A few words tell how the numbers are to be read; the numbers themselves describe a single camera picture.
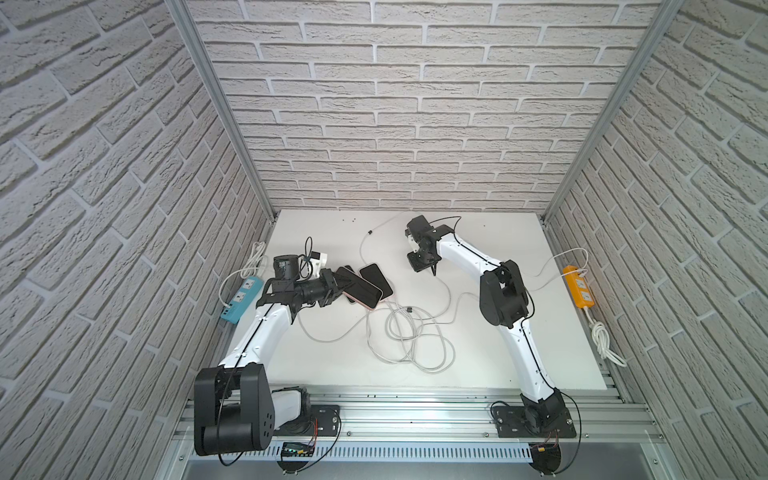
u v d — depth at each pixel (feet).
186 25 2.34
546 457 2.27
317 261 2.56
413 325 2.96
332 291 2.38
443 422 2.59
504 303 2.05
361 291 2.56
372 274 3.32
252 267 3.44
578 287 3.28
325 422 2.39
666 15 2.26
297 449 2.34
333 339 2.87
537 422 2.12
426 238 2.57
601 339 2.80
